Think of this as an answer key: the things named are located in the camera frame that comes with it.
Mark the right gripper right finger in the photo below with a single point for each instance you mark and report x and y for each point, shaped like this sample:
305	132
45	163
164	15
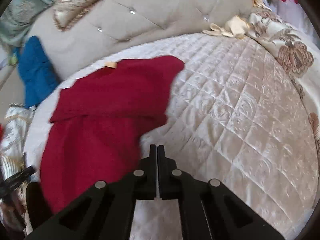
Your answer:
208	210

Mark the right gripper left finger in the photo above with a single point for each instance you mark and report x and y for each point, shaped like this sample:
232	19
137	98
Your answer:
104	211

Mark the dark red sweater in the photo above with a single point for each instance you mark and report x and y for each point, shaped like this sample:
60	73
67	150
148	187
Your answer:
98	123

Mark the small patterned side pillow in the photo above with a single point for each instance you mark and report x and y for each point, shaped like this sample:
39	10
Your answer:
16	124

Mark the white quilted bedspread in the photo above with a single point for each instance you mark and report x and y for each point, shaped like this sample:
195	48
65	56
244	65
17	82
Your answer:
235	115

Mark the blue quilted cushion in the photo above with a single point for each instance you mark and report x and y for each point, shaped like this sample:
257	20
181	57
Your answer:
36	72

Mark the floral cream duvet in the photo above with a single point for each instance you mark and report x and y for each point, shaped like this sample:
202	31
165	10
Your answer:
297	55

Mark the cream fabric bow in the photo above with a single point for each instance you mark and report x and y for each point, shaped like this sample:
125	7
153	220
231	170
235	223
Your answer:
235	27

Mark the beige tufted headboard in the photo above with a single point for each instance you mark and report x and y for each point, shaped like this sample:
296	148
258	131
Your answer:
113	25

